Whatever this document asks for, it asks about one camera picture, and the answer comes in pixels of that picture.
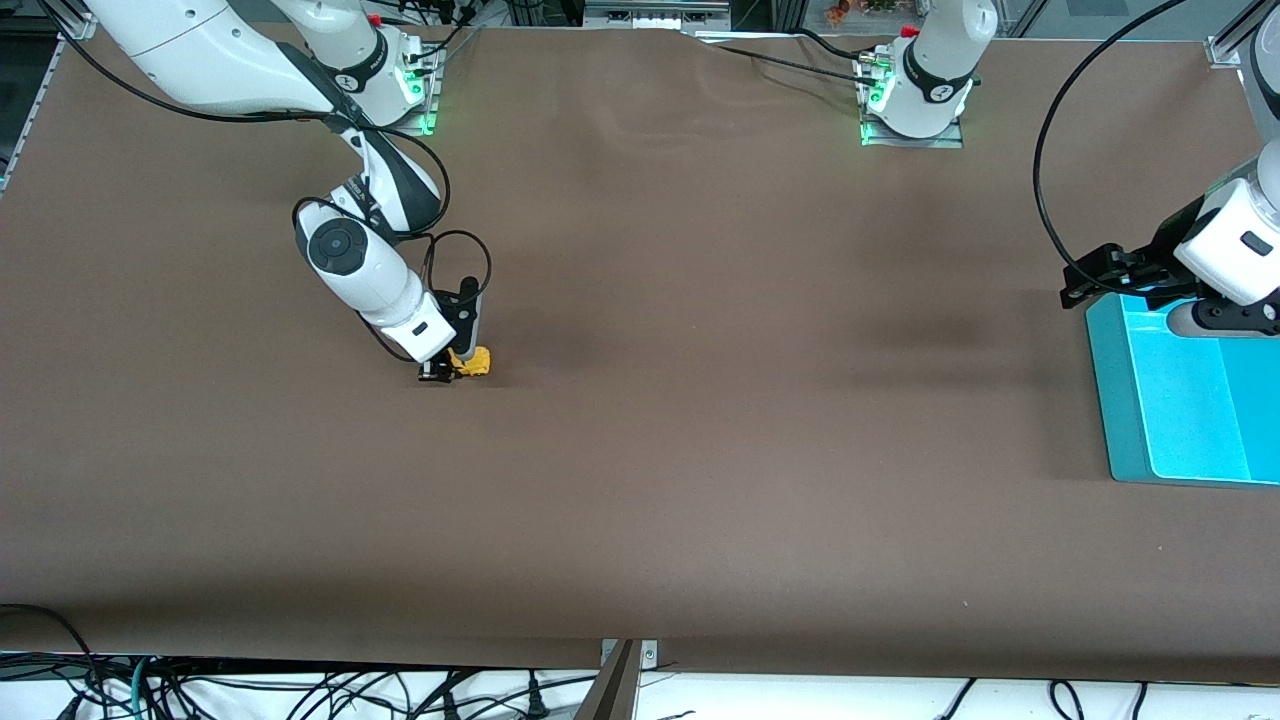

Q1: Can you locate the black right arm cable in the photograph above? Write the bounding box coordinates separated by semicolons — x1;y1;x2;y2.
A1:
45;20;493;346

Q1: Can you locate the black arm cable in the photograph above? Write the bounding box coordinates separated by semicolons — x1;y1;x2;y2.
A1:
45;20;493;346
1034;0;1173;269

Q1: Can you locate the aluminium frame profile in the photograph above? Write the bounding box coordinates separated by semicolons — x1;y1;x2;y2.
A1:
40;0;96;41
1205;0;1266;69

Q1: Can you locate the teal plastic bin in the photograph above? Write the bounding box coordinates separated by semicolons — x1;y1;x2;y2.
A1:
1086;293;1280;488

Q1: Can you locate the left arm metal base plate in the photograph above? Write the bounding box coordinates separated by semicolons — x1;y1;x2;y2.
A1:
858;50;964;149

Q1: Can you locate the black floor cable with plug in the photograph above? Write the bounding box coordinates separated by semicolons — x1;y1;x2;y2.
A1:
400;672;601;720

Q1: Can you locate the grey metal frame box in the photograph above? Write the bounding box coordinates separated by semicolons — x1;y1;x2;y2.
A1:
582;0;733;31

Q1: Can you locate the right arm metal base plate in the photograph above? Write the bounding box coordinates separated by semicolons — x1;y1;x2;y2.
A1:
385;45;441;136

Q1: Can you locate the metal table edge bracket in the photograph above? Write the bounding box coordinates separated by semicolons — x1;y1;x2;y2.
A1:
600;640;659;673

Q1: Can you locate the brown table cover sheet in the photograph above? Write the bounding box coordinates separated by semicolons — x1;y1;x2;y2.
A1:
0;18;1280;686

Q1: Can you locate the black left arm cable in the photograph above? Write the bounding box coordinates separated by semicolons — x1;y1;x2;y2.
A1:
1034;0;1173;269

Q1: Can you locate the black base power cable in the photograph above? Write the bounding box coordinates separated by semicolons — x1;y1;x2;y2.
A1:
712;43;873;85
795;28;873;63

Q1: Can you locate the black base cable bundle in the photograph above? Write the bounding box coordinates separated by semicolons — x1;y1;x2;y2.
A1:
395;0;486;63

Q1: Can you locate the dark diagonal strut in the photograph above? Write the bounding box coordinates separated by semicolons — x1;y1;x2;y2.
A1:
575;640;641;720

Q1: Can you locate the black looped floor cable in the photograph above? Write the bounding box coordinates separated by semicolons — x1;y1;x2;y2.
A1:
0;603;106;720

